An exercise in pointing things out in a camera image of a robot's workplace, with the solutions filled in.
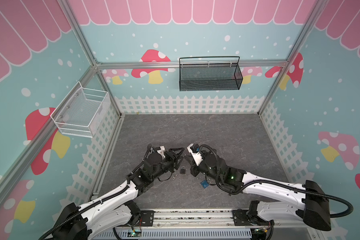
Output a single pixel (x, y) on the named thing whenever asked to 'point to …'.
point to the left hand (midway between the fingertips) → (185, 155)
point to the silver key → (173, 178)
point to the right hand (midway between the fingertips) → (184, 156)
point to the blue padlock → (204, 184)
